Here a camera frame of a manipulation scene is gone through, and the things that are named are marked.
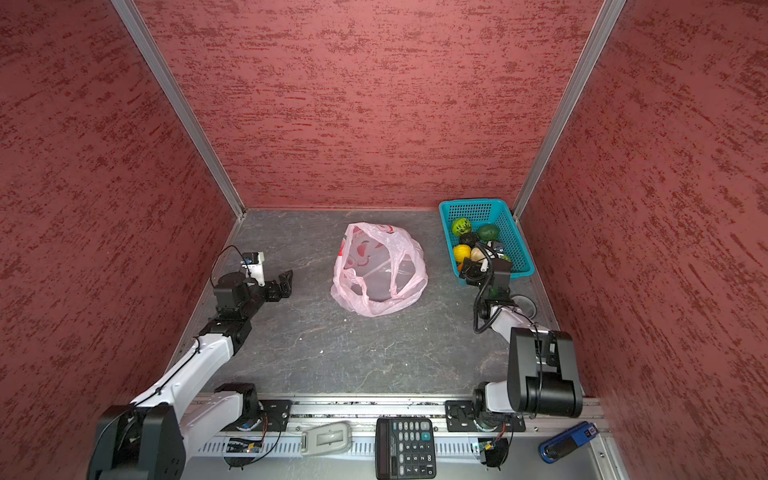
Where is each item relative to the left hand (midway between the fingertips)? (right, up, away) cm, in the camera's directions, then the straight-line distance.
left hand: (278, 277), depth 86 cm
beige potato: (+63, +6, +14) cm, 65 cm away
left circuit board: (-3, -40, -14) cm, 43 cm away
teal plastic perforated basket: (+69, +22, +28) cm, 78 cm away
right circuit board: (+59, -41, -15) cm, 73 cm away
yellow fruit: (+59, +7, +16) cm, 61 cm away
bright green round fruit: (+60, +16, +22) cm, 66 cm away
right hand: (+61, +3, +7) cm, 61 cm away
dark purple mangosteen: (+62, +11, +20) cm, 66 cm away
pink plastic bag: (+29, +1, +17) cm, 34 cm away
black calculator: (+37, -38, -18) cm, 56 cm away
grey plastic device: (+18, -37, -17) cm, 44 cm away
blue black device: (+73, -36, -19) cm, 83 cm away
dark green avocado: (+69, +14, +22) cm, 74 cm away
